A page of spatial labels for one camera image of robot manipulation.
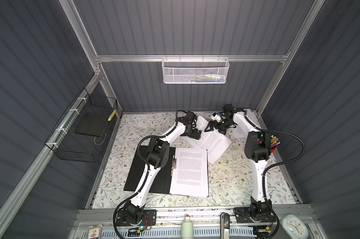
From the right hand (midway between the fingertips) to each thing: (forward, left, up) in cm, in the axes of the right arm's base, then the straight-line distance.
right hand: (211, 133), depth 99 cm
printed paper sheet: (-25, +15, -7) cm, 30 cm away
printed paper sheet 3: (+22, -37, -9) cm, 44 cm away
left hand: (+2, +11, -6) cm, 13 cm away
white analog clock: (-52, -33, -5) cm, 62 cm away
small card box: (-55, +61, -4) cm, 82 cm away
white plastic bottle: (-53, +17, +1) cm, 56 cm away
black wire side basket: (-18, +69, +23) cm, 75 cm away
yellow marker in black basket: (-3, +58, +22) cm, 62 cm away
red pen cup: (-13, -34, +7) cm, 37 cm away
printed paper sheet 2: (-6, -2, -3) cm, 7 cm away
